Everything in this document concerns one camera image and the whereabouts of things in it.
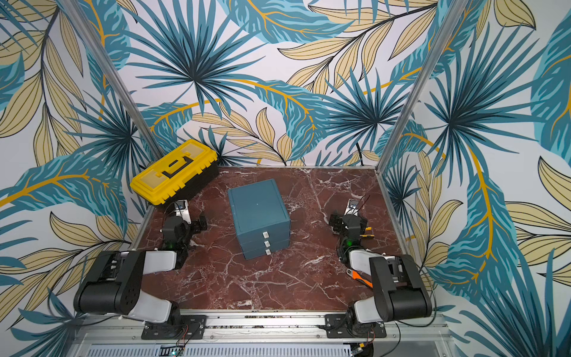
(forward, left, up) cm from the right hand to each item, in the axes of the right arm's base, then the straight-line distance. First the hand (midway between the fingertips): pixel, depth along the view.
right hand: (349, 212), depth 92 cm
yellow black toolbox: (+20, +65, +7) cm, 69 cm away
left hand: (+2, +65, -1) cm, 65 cm away
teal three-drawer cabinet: (-10, +35, +12) cm, 38 cm away
